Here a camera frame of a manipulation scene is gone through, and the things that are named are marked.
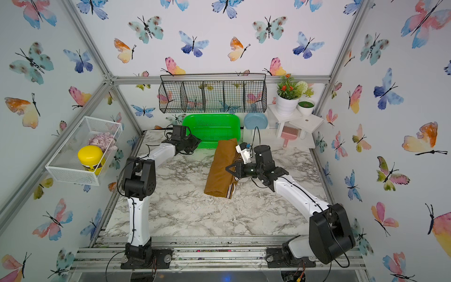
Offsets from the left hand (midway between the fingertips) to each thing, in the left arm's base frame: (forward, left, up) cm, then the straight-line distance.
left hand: (203, 138), depth 104 cm
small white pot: (+11, -60, +13) cm, 62 cm away
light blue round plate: (+10, -32, +6) cm, 34 cm away
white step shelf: (+3, -42, +11) cm, 43 cm away
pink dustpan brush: (+10, -55, -8) cm, 56 cm away
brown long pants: (-34, -12, +9) cm, 37 cm away
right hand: (-28, -15, +11) cm, 34 cm away
